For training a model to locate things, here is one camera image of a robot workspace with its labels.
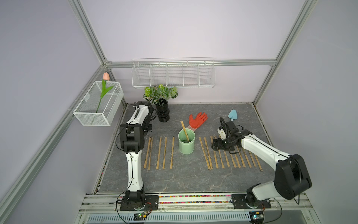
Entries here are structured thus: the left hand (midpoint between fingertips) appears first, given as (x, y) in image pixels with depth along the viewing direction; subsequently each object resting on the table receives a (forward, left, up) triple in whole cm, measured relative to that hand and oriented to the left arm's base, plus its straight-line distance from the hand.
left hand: (143, 136), depth 92 cm
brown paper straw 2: (-13, -42, -7) cm, 45 cm away
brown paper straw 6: (-18, -63, -6) cm, 66 cm away
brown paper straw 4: (-17, -53, -7) cm, 56 cm away
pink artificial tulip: (+16, +18, +27) cm, 36 cm away
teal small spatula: (+19, -68, -7) cm, 71 cm away
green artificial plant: (+23, -9, +16) cm, 30 cm away
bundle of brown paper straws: (-2, -28, +7) cm, 29 cm away
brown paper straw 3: (-21, -50, -7) cm, 55 cm away
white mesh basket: (+1, +25, +24) cm, 35 cm away
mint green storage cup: (-9, -28, -1) cm, 29 cm away
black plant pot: (+18, -13, +4) cm, 23 cm away
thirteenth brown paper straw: (-18, -13, -7) cm, 23 cm away
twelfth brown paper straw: (-10, -18, -7) cm, 22 cm away
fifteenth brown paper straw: (+2, -4, -7) cm, 9 cm away
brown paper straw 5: (-19, -60, -7) cm, 64 cm away
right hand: (-11, -48, 0) cm, 49 cm away
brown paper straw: (-12, -40, -7) cm, 42 cm away
